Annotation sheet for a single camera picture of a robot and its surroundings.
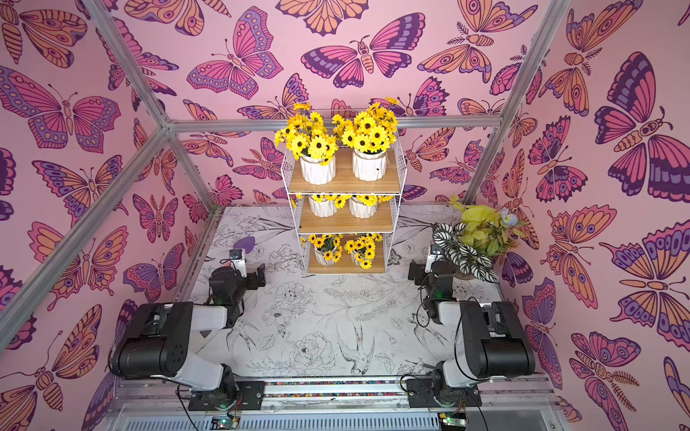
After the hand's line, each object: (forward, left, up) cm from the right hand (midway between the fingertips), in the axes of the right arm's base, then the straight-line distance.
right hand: (430, 260), depth 93 cm
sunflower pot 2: (+3, +23, +23) cm, 33 cm away
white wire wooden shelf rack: (+2, +29, +16) cm, 33 cm away
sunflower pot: (+5, +35, +22) cm, 42 cm away
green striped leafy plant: (-2, -11, +18) cm, 21 cm away
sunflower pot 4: (0, +24, +5) cm, 24 cm away
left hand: (-2, +62, 0) cm, 62 cm away
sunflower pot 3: (+1, +36, +4) cm, 36 cm away
